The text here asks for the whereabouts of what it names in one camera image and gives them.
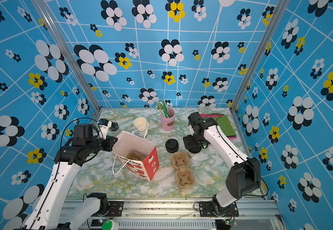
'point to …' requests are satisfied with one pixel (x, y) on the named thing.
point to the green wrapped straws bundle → (163, 109)
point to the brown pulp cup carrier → (184, 177)
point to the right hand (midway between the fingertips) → (195, 144)
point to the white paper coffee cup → (192, 152)
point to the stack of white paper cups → (141, 127)
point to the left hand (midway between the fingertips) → (117, 138)
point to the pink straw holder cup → (168, 124)
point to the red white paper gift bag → (127, 142)
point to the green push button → (110, 224)
